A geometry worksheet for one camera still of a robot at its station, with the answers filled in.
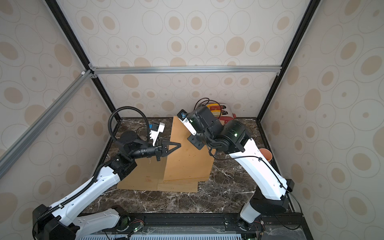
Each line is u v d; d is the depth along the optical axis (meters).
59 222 0.39
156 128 0.56
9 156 0.51
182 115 0.48
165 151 0.59
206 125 0.39
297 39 0.78
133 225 0.73
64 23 0.72
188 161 0.65
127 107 0.48
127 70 1.71
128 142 0.50
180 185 0.87
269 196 0.40
